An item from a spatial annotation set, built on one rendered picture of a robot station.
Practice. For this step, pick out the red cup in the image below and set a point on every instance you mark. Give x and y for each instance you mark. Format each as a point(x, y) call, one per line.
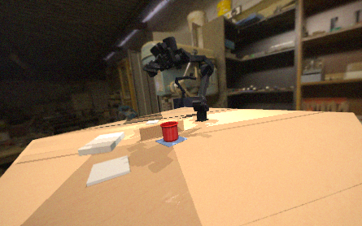
point(169, 130)

